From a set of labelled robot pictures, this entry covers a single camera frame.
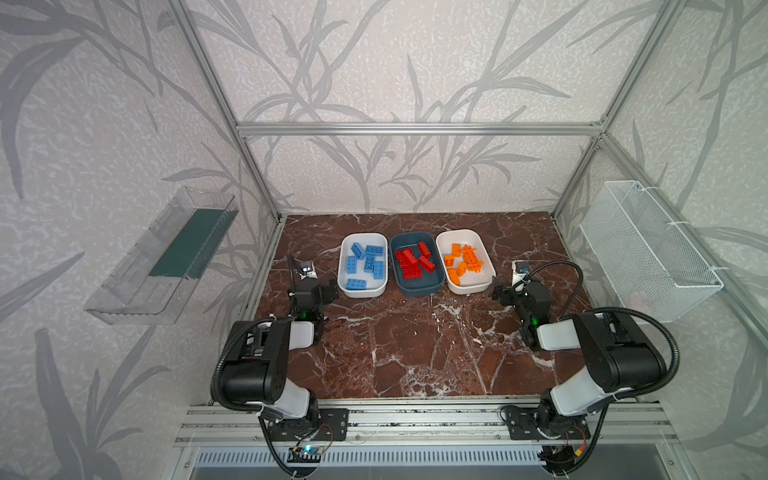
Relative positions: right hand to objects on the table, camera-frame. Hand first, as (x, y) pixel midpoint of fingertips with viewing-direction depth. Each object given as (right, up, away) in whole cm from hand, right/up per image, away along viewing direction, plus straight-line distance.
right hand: (510, 268), depth 95 cm
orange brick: (-15, +6, +13) cm, 21 cm away
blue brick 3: (-47, +1, +10) cm, 48 cm away
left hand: (-62, -1, -1) cm, 62 cm away
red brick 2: (-26, 0, +7) cm, 27 cm away
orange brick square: (-19, +2, +7) cm, 20 cm away
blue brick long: (-53, 0, +10) cm, 54 cm away
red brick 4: (-32, -2, +6) cm, 32 cm away
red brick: (-27, +6, +13) cm, 31 cm away
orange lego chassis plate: (-11, +3, +7) cm, 14 cm away
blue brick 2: (-46, +5, +13) cm, 48 cm away
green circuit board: (-59, -43, -23) cm, 76 cm away
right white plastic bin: (-12, -5, +4) cm, 13 cm away
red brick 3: (-32, +4, +10) cm, 34 cm away
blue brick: (-51, +5, +12) cm, 53 cm away
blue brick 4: (-43, -1, +7) cm, 44 cm away
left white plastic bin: (-49, -1, +9) cm, 50 cm away
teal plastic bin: (-26, -5, +3) cm, 26 cm away
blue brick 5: (-51, -6, +4) cm, 52 cm away
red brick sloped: (-35, +2, +7) cm, 35 cm away
